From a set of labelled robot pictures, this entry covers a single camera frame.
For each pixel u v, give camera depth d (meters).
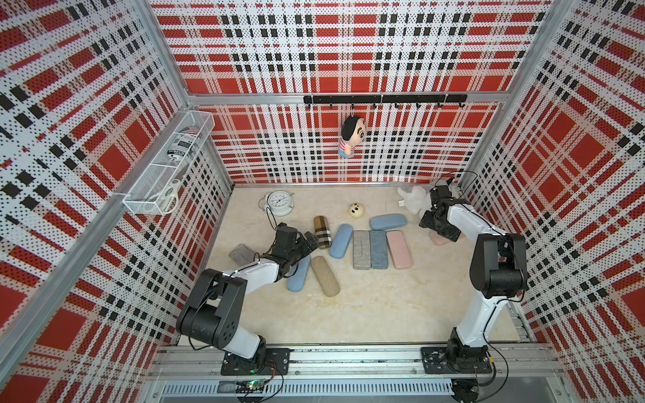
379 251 0.95
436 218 0.74
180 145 0.77
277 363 0.73
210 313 0.44
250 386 0.69
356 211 1.08
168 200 0.67
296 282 0.87
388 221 1.09
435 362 0.73
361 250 0.95
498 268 0.51
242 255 0.96
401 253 0.96
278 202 1.10
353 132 0.91
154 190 0.69
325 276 0.89
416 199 1.05
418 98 0.88
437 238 0.99
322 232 1.00
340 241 0.99
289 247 0.75
